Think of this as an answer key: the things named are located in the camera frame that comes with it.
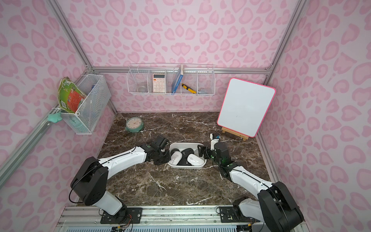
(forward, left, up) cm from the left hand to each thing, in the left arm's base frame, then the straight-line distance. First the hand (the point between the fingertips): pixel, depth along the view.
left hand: (170, 156), depth 89 cm
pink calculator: (+41, +8, +25) cm, 48 cm away
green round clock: (+29, +31, -4) cm, 42 cm away
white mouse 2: (-2, -15, 0) cm, 15 cm away
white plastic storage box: (+8, -2, -2) cm, 9 cm away
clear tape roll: (+39, +20, +21) cm, 49 cm away
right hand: (+4, -20, +7) cm, 21 cm away
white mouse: (0, -3, -1) cm, 3 cm away
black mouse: (+4, -9, -2) cm, 10 cm away
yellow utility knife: (+39, -13, +20) cm, 46 cm away
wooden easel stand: (+22, -36, -2) cm, 42 cm away
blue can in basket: (+32, +47, +28) cm, 64 cm away
